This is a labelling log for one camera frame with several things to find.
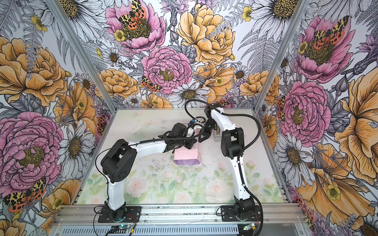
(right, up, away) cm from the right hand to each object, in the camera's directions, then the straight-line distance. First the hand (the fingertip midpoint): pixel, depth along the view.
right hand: (203, 141), depth 94 cm
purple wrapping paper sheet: (-12, -7, -8) cm, 16 cm away
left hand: (-6, -1, -1) cm, 6 cm away
